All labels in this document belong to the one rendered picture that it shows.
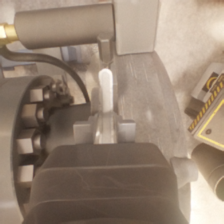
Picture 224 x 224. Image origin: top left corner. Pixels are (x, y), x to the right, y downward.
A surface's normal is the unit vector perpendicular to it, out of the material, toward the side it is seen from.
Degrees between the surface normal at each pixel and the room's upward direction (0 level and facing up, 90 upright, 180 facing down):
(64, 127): 54
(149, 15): 23
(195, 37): 0
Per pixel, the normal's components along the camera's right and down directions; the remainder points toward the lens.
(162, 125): 0.00, -0.25
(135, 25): 0.07, 0.68
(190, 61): 0.04, 0.35
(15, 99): -0.06, -0.62
